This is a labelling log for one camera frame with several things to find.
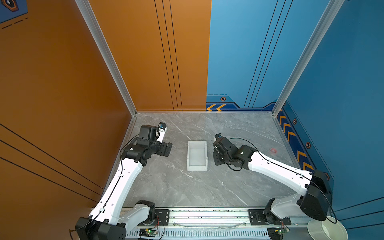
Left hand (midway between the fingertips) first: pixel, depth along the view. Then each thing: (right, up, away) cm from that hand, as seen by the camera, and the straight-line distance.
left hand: (162, 140), depth 78 cm
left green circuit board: (-6, -43, -7) cm, 44 cm away
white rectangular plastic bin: (+18, -12, +18) cm, 28 cm away
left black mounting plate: (+1, -38, -4) cm, 38 cm away
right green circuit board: (+59, -42, -8) cm, 73 cm away
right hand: (+28, -9, +3) cm, 30 cm away
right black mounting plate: (+47, -37, -5) cm, 61 cm away
